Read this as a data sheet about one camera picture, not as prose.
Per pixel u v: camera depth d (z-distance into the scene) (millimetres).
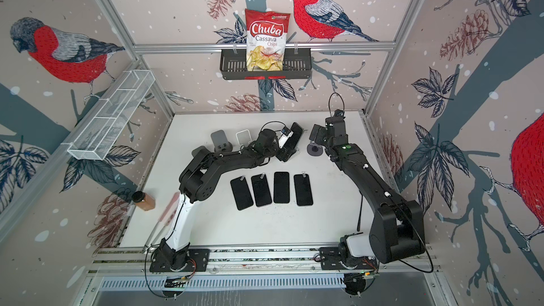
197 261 729
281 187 943
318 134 776
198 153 951
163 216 833
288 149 901
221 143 1007
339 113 729
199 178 578
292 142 925
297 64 948
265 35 835
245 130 981
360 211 852
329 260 728
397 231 409
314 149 1063
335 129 633
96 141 711
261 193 907
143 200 801
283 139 898
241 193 919
